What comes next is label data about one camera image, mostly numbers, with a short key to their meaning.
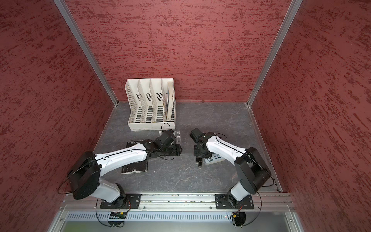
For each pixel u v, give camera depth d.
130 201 0.74
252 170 0.45
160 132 0.92
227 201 0.74
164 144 0.64
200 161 0.87
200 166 0.87
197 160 0.87
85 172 0.46
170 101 0.92
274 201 0.75
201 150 0.70
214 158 0.87
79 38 0.82
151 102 1.14
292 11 0.73
